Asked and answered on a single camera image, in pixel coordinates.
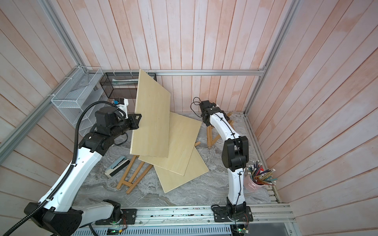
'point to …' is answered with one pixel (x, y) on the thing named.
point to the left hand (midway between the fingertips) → (141, 117)
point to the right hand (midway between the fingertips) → (226, 118)
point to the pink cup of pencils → (255, 177)
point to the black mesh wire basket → (123, 85)
